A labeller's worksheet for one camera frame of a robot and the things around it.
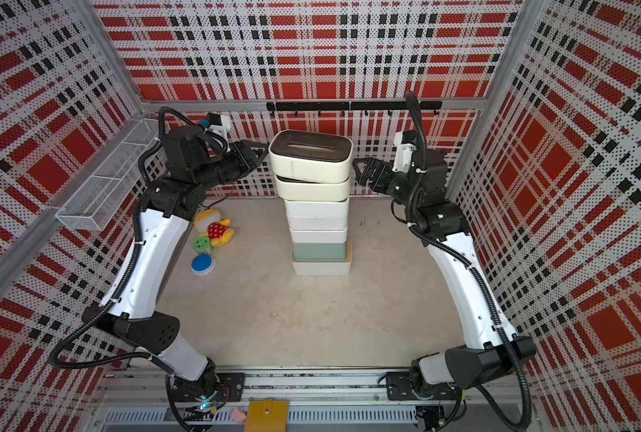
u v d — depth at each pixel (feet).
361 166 1.99
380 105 2.92
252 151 1.94
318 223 2.52
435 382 2.02
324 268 3.11
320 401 2.41
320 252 2.97
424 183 1.48
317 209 2.36
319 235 2.62
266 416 2.23
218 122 1.88
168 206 1.48
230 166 1.82
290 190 2.17
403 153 1.85
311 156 2.05
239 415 2.24
